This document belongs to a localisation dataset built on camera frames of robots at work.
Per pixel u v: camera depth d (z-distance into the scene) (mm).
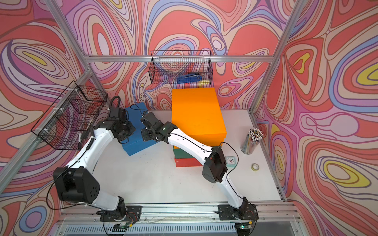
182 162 812
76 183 422
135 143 866
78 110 805
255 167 886
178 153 570
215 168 545
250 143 867
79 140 720
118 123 644
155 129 604
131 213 735
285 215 743
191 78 903
